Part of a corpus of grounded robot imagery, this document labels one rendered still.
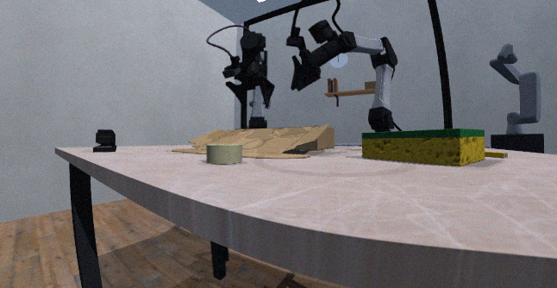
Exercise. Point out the tan cardboard box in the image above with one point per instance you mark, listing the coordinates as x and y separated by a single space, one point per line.
268 143

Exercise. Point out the yellow sponge with green scouring pad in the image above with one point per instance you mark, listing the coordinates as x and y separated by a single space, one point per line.
450 147

